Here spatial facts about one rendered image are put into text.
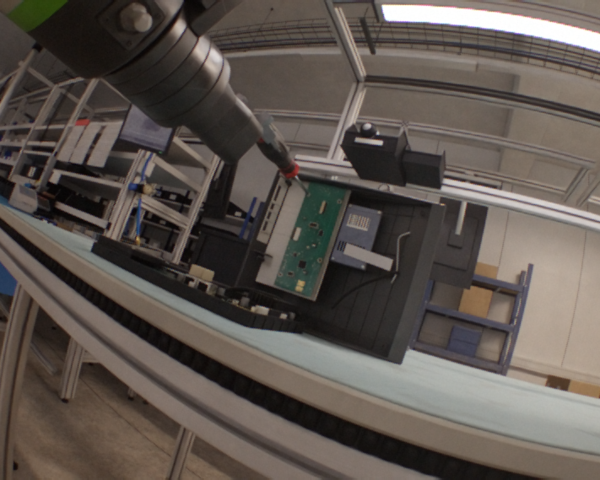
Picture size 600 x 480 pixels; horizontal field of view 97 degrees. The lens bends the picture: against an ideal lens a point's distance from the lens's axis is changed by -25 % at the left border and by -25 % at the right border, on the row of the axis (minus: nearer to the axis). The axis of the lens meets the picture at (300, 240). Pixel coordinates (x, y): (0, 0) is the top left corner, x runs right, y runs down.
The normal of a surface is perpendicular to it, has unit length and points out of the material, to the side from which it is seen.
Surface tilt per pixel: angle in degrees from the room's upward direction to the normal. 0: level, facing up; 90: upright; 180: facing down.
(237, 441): 90
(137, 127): 101
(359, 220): 90
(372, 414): 90
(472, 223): 97
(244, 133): 117
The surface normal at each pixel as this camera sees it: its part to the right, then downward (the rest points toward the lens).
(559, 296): -0.37, -0.29
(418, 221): -0.64, -0.34
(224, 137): 0.52, 0.51
